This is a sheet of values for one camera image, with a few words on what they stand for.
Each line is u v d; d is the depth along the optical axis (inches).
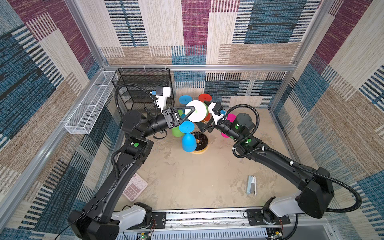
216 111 20.4
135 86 19.6
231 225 28.6
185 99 33.5
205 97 34.0
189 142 30.1
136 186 32.7
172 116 19.5
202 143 39.1
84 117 36.3
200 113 20.2
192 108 20.3
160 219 28.9
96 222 14.3
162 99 19.7
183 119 20.6
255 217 28.7
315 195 15.8
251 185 32.0
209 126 23.1
